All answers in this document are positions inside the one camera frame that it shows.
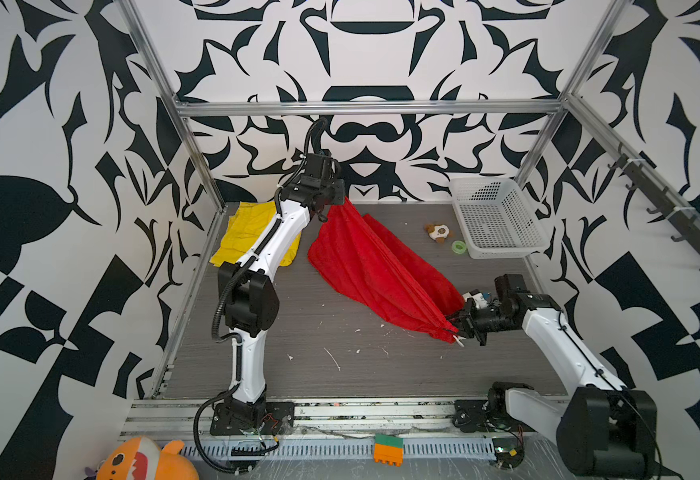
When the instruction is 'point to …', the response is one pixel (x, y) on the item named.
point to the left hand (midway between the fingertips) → (336, 179)
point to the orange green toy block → (388, 449)
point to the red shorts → (378, 267)
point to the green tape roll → (458, 247)
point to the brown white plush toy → (438, 232)
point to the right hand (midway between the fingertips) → (445, 323)
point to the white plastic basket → (496, 219)
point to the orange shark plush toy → (140, 458)
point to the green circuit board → (509, 452)
